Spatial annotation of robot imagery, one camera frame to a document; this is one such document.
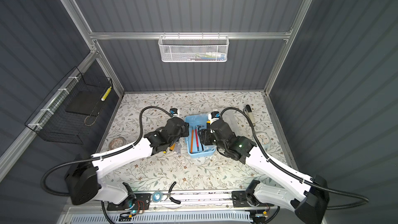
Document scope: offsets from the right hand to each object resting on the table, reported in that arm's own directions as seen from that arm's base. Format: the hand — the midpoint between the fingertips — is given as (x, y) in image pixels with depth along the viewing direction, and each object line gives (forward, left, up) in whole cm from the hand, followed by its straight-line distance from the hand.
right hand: (203, 133), depth 74 cm
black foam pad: (+13, +59, +9) cm, 61 cm away
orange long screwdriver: (+7, +8, -21) cm, 23 cm away
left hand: (+8, +9, -4) cm, 12 cm away
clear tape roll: (+5, +54, -19) cm, 58 cm away
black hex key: (+16, +4, -19) cm, 25 cm away
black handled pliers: (-23, +17, -20) cm, 35 cm away
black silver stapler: (+26, -31, -20) cm, 45 cm away
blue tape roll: (-23, +24, -21) cm, 39 cm away
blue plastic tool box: (+2, +6, -21) cm, 21 cm away
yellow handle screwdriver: (-9, +13, +5) cm, 17 cm away
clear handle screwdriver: (+2, +15, -20) cm, 25 cm away
